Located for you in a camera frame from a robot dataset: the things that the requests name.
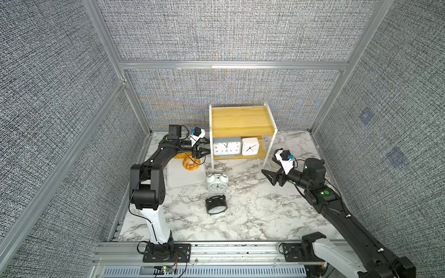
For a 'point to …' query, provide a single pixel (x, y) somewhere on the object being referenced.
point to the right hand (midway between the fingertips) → (270, 160)
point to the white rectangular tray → (178, 176)
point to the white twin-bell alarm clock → (217, 183)
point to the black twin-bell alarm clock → (215, 205)
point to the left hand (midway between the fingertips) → (212, 144)
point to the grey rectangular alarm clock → (227, 146)
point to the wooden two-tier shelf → (243, 121)
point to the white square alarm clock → (250, 146)
